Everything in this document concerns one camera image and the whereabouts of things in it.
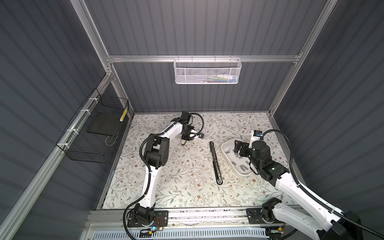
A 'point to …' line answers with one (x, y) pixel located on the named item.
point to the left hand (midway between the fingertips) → (191, 132)
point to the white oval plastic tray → (239, 164)
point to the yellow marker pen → (123, 115)
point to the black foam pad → (105, 123)
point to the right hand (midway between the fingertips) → (244, 143)
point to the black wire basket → (92, 137)
